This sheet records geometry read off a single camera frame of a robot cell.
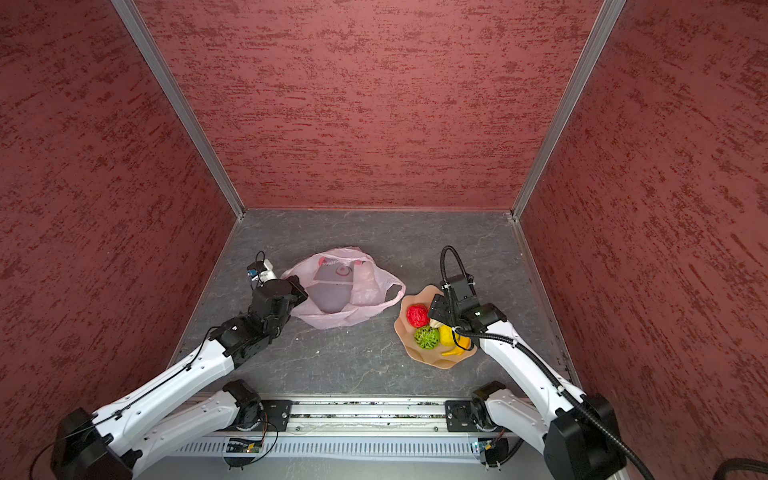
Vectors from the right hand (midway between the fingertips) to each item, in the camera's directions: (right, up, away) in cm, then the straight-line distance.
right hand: (439, 316), depth 83 cm
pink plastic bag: (-31, +7, +16) cm, 36 cm away
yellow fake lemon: (+2, -5, -1) cm, 6 cm away
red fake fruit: (-6, 0, +2) cm, 6 cm away
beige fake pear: (-2, -1, -2) cm, 3 cm away
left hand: (-38, +10, -4) cm, 40 cm away
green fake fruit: (-4, -5, -2) cm, 7 cm away
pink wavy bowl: (-9, -5, +4) cm, 11 cm away
